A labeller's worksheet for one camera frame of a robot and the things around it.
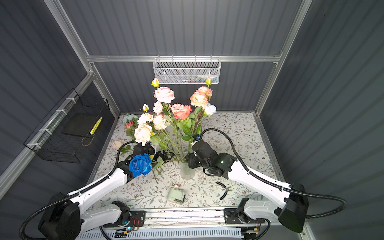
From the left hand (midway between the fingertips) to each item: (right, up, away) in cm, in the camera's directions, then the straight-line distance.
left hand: (171, 155), depth 81 cm
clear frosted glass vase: (+9, -10, +1) cm, 13 cm away
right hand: (+11, 0, -7) cm, 13 cm away
